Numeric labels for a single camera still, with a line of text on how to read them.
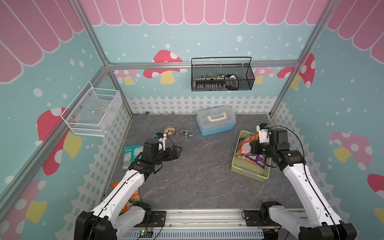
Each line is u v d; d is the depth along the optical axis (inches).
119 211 17.7
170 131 42.9
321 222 15.1
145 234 28.6
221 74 37.0
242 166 36.0
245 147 32.2
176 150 29.1
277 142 22.0
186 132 42.5
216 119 40.4
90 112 29.2
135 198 31.2
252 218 29.3
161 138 28.7
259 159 36.3
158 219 28.7
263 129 26.4
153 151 24.7
